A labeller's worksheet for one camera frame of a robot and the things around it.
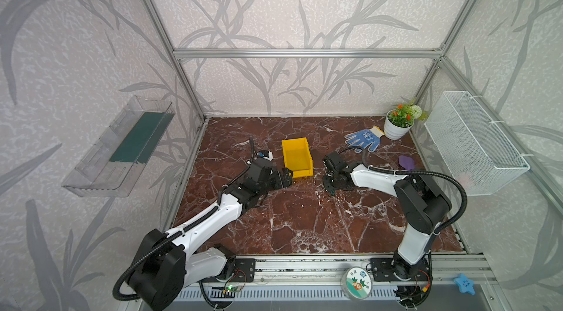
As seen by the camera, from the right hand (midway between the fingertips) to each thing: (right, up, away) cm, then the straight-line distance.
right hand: (327, 182), depth 96 cm
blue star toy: (+41, -28, -25) cm, 56 cm away
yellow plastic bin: (-13, +11, +6) cm, 18 cm away
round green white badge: (+4, -23, -31) cm, 39 cm away
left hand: (-18, +6, -12) cm, 23 cm away
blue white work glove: (+21, +19, +16) cm, 33 cm away
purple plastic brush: (+39, +8, +7) cm, 40 cm away
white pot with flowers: (+35, +28, +6) cm, 45 cm away
